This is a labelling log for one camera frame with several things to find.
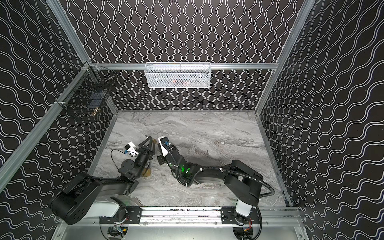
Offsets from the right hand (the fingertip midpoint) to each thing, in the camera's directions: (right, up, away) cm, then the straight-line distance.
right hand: (160, 145), depth 78 cm
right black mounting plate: (+35, -34, -5) cm, 49 cm away
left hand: (-1, +3, -2) cm, 4 cm away
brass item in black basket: (-36, +17, +3) cm, 40 cm away
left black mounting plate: (-12, -35, -5) cm, 37 cm away
